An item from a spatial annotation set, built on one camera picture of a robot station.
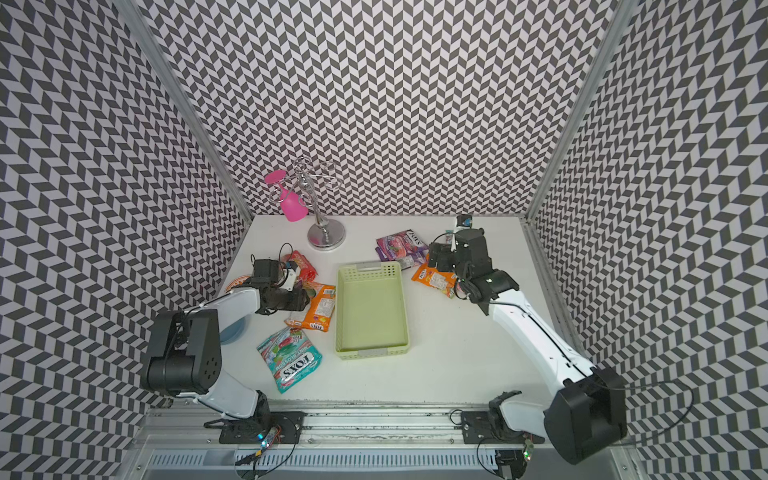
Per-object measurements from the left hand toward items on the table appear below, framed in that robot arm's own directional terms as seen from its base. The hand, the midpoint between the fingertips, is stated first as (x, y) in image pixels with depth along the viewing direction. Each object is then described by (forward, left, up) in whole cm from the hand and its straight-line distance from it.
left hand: (299, 301), depth 95 cm
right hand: (+3, -45, +21) cm, 50 cm away
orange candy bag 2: (+7, -43, +2) cm, 44 cm away
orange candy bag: (-4, -8, +1) cm, 9 cm away
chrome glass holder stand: (+28, -4, +1) cm, 28 cm away
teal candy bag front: (-18, -2, +2) cm, 19 cm away
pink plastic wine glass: (+28, +4, +15) cm, 32 cm away
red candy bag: (+10, -1, +4) cm, 11 cm away
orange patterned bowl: (+5, +20, +4) cm, 21 cm away
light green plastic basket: (-4, -23, -2) cm, 24 cm away
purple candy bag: (+20, -34, +3) cm, 39 cm away
